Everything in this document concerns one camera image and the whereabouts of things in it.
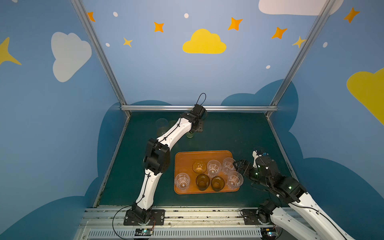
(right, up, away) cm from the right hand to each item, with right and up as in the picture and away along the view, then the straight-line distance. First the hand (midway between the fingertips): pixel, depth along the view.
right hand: (239, 164), depth 74 cm
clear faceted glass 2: (+1, -13, +14) cm, 19 cm away
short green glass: (-26, +13, +32) cm, 43 cm away
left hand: (-20, +19, +22) cm, 35 cm away
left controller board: (-47, -32, -4) cm, 57 cm away
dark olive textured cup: (-18, -12, +8) cm, 23 cm away
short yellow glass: (-20, -6, +16) cm, 26 cm away
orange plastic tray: (-30, -3, +19) cm, 35 cm away
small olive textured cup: (-9, -13, +10) cm, 19 cm away
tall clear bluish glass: (-45, +21, +22) cm, 54 cm away
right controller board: (+13, -32, -3) cm, 35 cm away
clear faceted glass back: (-30, -13, +12) cm, 34 cm away
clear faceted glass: (-10, -6, +16) cm, 20 cm away
